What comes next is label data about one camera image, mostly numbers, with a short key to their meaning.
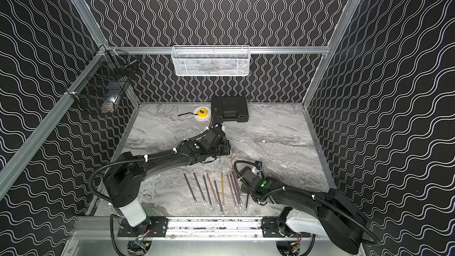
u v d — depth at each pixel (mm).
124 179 459
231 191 854
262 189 617
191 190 856
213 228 763
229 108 1107
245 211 779
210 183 877
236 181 877
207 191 852
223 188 860
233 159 950
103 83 939
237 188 856
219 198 832
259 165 783
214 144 668
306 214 496
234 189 856
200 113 1129
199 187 857
